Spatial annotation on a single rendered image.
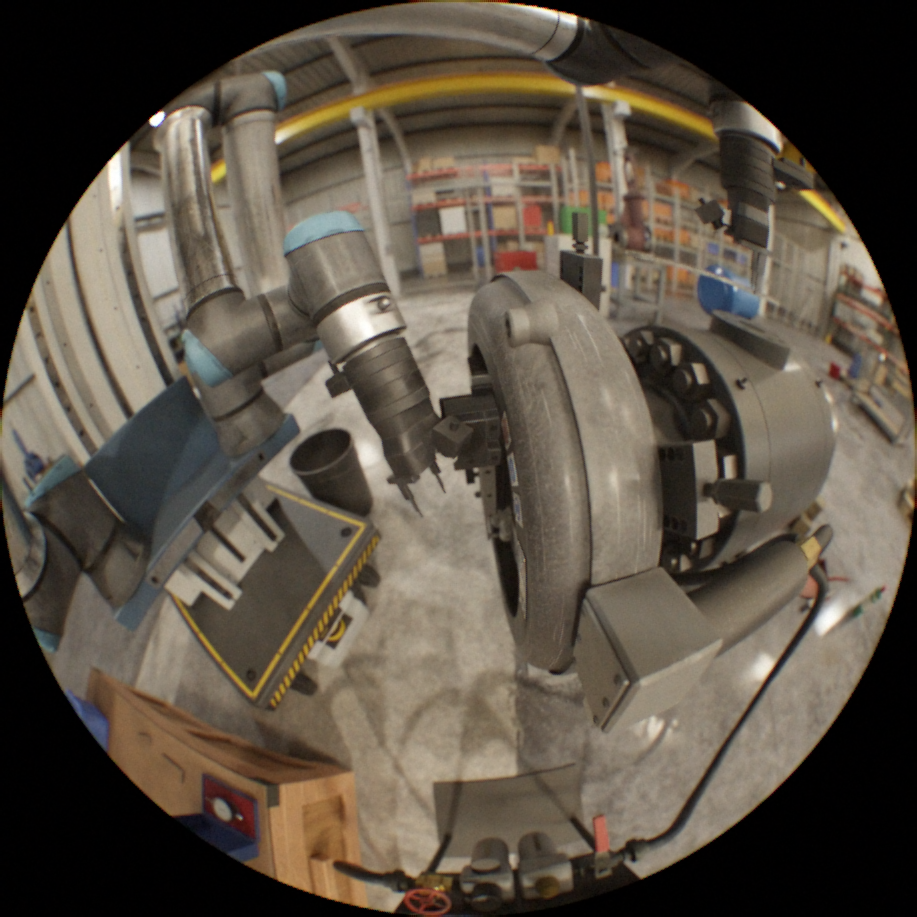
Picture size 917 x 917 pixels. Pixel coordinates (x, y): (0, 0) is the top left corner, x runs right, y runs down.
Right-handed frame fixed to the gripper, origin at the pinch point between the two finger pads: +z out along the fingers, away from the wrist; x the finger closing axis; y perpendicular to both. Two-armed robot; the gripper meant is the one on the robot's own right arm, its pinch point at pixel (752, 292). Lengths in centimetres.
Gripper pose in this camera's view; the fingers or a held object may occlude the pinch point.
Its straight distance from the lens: 47.7
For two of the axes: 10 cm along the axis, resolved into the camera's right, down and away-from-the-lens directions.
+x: -5.0, 6.5, -5.7
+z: 1.1, 7.0, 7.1
